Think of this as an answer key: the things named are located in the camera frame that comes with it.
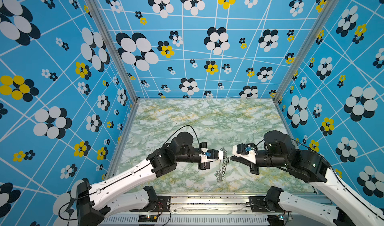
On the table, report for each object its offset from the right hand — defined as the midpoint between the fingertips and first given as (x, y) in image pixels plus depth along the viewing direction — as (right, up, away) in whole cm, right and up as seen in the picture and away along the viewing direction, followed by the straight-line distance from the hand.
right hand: (233, 155), depth 60 cm
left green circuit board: (-39, -34, +12) cm, 53 cm away
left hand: (-4, +1, -1) cm, 4 cm away
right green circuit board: (+23, -33, +9) cm, 41 cm away
